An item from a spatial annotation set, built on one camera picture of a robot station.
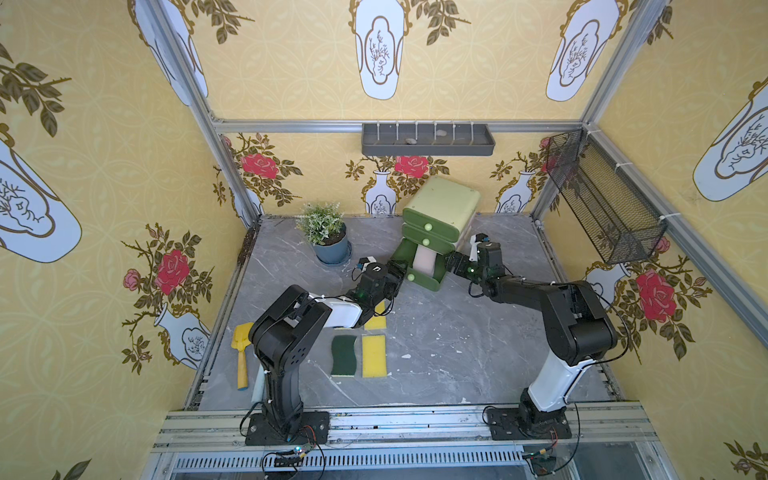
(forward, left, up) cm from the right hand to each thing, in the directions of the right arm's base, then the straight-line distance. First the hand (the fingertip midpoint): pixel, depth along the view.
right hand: (451, 260), depth 99 cm
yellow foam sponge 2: (-30, +23, -6) cm, 39 cm away
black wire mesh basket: (+2, -44, +18) cm, 48 cm away
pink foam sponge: (+1, +8, -2) cm, 9 cm away
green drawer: (+4, +8, +5) cm, 10 cm away
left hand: (-6, +12, +4) cm, 14 cm away
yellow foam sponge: (-20, +23, -5) cm, 31 cm away
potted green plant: (+4, +41, +11) cm, 43 cm away
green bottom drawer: (+6, +15, -5) cm, 17 cm away
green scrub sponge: (-30, +32, -8) cm, 45 cm away
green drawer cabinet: (+7, +4, +14) cm, 16 cm away
